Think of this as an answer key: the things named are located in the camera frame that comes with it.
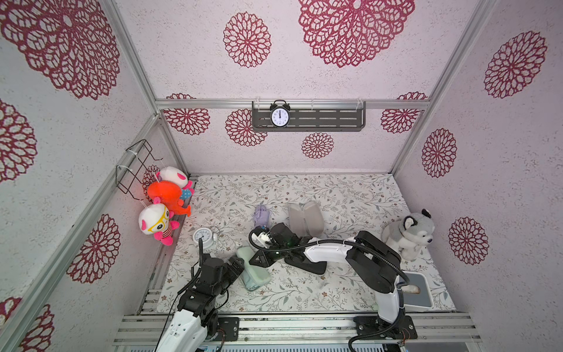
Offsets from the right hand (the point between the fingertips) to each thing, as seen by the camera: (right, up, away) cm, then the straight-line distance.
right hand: (248, 261), depth 82 cm
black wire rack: (-39, +38, -4) cm, 55 cm away
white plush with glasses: (-34, +16, -3) cm, 37 cm away
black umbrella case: (+18, +5, -15) cm, 24 cm away
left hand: (-4, -4, +3) cm, 6 cm away
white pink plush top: (-34, +34, +12) cm, 49 cm away
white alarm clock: (-18, +7, +10) cm, 22 cm away
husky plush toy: (+59, +11, -3) cm, 60 cm away
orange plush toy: (-33, +26, +6) cm, 43 cm away
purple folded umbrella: (+4, +15, +17) cm, 23 cm away
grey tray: (+61, -10, -4) cm, 62 cm away
